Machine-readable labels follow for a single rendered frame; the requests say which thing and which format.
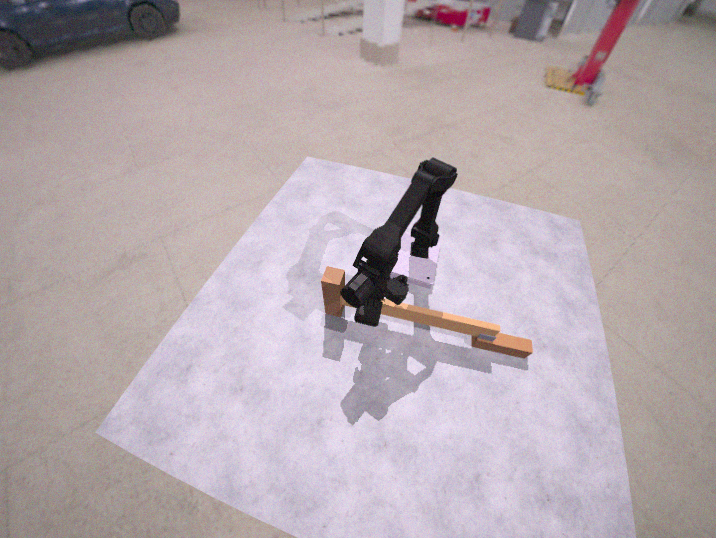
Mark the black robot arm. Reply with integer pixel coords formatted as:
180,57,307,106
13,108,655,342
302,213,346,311
340,157,458,308

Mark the long brown wooden rail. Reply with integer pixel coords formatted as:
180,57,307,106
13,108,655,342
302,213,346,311
380,299,500,337

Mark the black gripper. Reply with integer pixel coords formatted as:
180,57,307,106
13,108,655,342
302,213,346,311
354,280,387,327

